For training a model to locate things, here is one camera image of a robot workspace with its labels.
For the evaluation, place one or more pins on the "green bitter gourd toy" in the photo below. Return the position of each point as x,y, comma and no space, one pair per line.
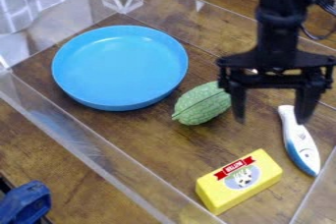
201,104

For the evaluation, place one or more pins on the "blue clamp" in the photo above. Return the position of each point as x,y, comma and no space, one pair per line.
25,204

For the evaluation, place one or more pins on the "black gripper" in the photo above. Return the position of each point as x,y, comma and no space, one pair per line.
306,72

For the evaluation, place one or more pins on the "white and blue toy fish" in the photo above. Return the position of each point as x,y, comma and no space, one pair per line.
298,142

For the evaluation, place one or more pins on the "clear acrylic enclosure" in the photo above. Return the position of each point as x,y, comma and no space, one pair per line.
124,167

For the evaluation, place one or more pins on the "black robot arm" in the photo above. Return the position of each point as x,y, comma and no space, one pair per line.
280,18

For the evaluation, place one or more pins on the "blue round plastic tray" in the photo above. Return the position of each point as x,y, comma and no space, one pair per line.
120,68

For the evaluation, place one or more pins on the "yellow butter block toy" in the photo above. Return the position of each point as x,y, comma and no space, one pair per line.
236,181

